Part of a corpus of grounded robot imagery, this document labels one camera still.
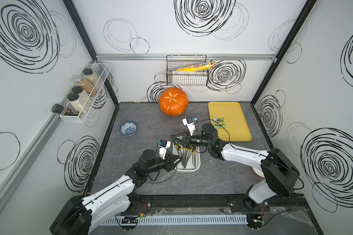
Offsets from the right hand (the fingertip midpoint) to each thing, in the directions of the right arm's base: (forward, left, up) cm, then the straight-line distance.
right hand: (172, 139), depth 73 cm
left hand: (-7, -4, -8) cm, 11 cm away
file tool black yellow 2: (+6, -8, -22) cm, 24 cm away
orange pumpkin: (+36, +2, -9) cm, 37 cm away
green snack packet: (+30, -31, -23) cm, 49 cm away
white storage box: (-2, -10, -23) cm, 25 cm away
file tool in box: (+3, -11, -22) cm, 25 cm away
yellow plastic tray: (+23, -44, -24) cm, 55 cm away
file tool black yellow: (+5, -5, -23) cm, 24 cm away
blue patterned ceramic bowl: (+20, +34, -20) cm, 44 cm away
